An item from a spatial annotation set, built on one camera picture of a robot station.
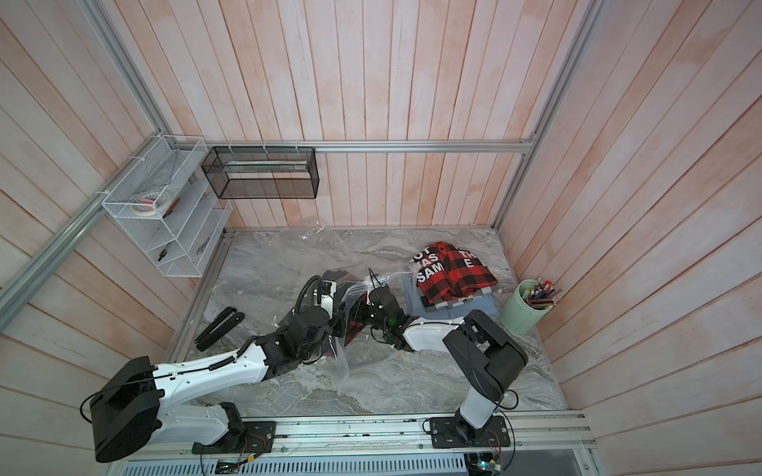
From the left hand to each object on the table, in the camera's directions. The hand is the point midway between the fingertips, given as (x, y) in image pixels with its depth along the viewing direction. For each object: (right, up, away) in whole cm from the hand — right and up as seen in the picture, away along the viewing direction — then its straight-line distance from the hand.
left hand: (344, 308), depth 81 cm
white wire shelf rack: (-44, +19, -3) cm, 48 cm away
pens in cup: (+56, +3, 0) cm, 56 cm away
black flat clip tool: (-41, -8, +9) cm, 42 cm away
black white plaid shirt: (+27, -2, +13) cm, 30 cm away
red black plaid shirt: (+32, +10, +17) cm, 37 cm away
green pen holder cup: (+50, -3, +3) cm, 50 cm away
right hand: (-1, 0, +8) cm, 8 cm away
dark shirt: (+4, -1, -2) cm, 5 cm away
